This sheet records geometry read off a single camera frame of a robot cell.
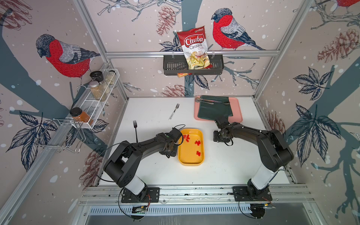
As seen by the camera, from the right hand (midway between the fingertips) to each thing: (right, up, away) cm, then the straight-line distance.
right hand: (216, 137), depth 96 cm
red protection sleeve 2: (-13, -3, -3) cm, 14 cm away
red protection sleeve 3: (-13, -9, -8) cm, 18 cm away
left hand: (-30, -7, -6) cm, 31 cm away
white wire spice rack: (-73, +22, -21) cm, 79 cm away
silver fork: (-29, +21, +18) cm, 40 cm away
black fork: (-59, +7, +7) cm, 60 cm away
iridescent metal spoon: (-10, +29, +23) cm, 39 cm away
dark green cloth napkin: (-3, +18, +15) cm, 24 cm away
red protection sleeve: (-20, 0, -1) cm, 20 cm away
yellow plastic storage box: (-18, -8, -6) cm, 20 cm away
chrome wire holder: (-72, +1, -33) cm, 79 cm away
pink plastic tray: (+19, +13, +11) cm, 26 cm away
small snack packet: (-24, +43, -6) cm, 49 cm away
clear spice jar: (-70, +40, -10) cm, 81 cm away
